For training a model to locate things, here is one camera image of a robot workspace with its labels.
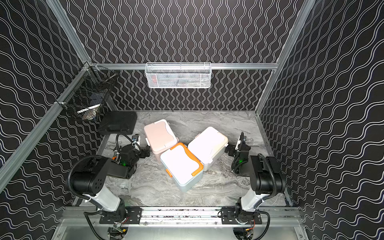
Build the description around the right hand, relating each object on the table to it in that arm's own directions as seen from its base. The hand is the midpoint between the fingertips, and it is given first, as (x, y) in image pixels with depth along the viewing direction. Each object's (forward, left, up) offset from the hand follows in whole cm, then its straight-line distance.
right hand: (236, 144), depth 97 cm
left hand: (-2, +61, +3) cm, 61 cm away
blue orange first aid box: (-22, +31, +9) cm, 40 cm away
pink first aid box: (+1, +49, +8) cm, 50 cm away
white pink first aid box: (-8, +19, +9) cm, 23 cm away
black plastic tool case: (+16, +82, +2) cm, 84 cm away
